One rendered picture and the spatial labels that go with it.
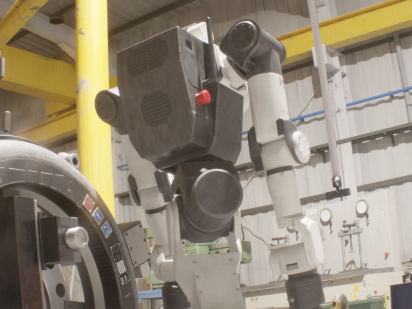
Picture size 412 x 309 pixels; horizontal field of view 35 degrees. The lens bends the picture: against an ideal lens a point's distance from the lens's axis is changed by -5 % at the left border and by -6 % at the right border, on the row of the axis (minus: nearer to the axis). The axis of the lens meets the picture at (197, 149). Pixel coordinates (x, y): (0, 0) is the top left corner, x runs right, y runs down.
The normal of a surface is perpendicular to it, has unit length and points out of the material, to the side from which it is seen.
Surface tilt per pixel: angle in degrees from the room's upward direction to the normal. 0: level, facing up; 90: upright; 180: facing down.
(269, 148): 52
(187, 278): 109
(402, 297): 83
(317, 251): 86
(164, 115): 101
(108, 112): 114
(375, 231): 90
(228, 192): 84
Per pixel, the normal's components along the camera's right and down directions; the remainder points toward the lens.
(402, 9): -0.62, -0.14
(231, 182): 0.15, -0.35
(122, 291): 0.84, -0.19
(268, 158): -0.57, -0.35
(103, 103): -0.58, 0.27
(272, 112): -0.06, -0.33
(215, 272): 0.09, -0.75
